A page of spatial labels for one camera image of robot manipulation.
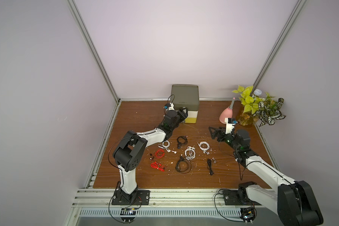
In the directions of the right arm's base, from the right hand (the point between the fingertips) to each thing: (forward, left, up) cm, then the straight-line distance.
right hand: (216, 125), depth 82 cm
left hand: (+10, +16, +2) cm, 19 cm away
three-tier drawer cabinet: (+22, +17, +2) cm, 28 cm away
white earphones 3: (-8, +5, -17) cm, 20 cm away
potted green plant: (+8, -25, +6) cm, 26 cm away
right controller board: (-41, -14, -20) cm, 48 cm away
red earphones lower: (-19, +35, -17) cm, 43 cm away
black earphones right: (-17, +4, -18) cm, 25 cm away
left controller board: (-44, +49, -20) cm, 69 cm away
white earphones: (-6, +31, -16) cm, 35 cm away
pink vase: (+17, -12, -8) cm, 22 cm away
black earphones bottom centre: (-19, +23, -17) cm, 34 cm away
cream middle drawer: (+14, +13, -7) cm, 20 cm away
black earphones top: (-5, +22, -17) cm, 28 cm away
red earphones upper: (-12, +35, -16) cm, 40 cm away
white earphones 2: (-10, +15, -18) cm, 25 cm away
